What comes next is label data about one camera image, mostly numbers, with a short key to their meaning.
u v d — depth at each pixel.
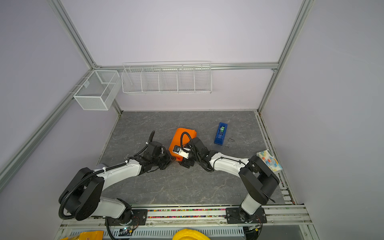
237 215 0.74
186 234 0.66
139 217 0.74
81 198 0.43
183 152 0.74
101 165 0.89
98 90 0.97
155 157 0.73
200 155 0.68
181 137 0.69
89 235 0.67
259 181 0.45
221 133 1.00
